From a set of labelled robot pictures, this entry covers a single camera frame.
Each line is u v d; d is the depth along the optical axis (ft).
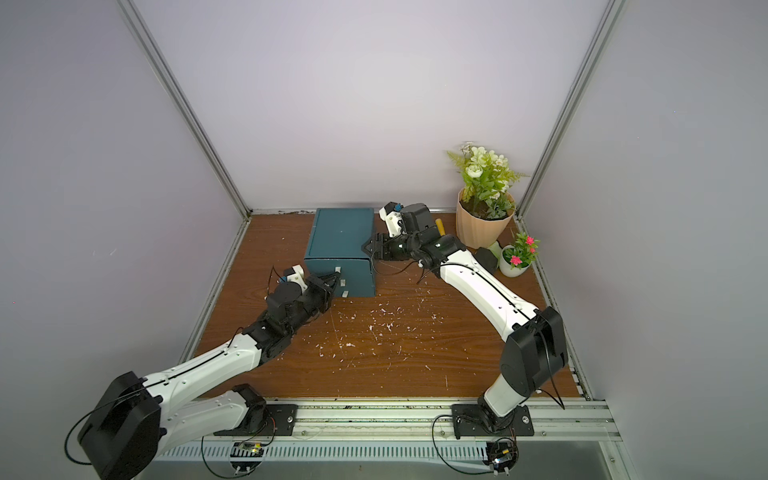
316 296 2.32
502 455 2.29
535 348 1.38
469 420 2.33
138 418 1.31
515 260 2.95
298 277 2.45
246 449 2.34
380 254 2.23
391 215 2.33
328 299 2.35
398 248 2.20
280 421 2.40
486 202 3.29
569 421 2.45
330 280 2.54
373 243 2.29
